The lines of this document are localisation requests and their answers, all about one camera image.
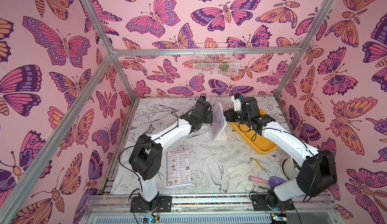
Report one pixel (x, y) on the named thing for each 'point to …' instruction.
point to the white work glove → (239, 175)
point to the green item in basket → (223, 67)
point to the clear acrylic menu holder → (210, 124)
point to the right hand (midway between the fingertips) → (225, 111)
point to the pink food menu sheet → (218, 121)
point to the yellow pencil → (258, 164)
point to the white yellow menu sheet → (178, 167)
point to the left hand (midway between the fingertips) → (210, 113)
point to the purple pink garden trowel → (273, 181)
